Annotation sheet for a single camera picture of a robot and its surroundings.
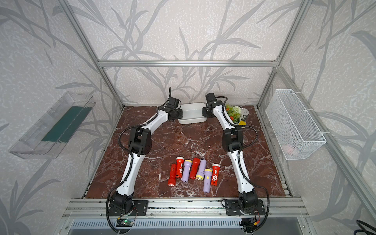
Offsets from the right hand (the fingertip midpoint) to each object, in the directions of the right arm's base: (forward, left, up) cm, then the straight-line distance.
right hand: (205, 113), depth 110 cm
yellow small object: (-8, -26, -2) cm, 28 cm away
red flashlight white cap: (-46, -4, -2) cm, 46 cm away
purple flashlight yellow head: (-40, +13, -2) cm, 42 cm away
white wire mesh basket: (-39, -36, +29) cm, 60 cm away
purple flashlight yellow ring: (-49, +1, -2) cm, 49 cm away
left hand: (-1, +18, +1) cm, 18 cm away
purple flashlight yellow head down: (-45, +5, -2) cm, 46 cm away
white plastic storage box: (+4, +10, -4) cm, 12 cm away
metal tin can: (0, -30, 0) cm, 30 cm away
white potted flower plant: (-10, -18, +11) cm, 23 cm away
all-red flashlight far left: (-49, +21, -2) cm, 53 cm away
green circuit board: (-67, +43, -5) cm, 80 cm away
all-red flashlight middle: (-42, +8, -2) cm, 43 cm away
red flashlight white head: (-40, +17, -1) cm, 44 cm away
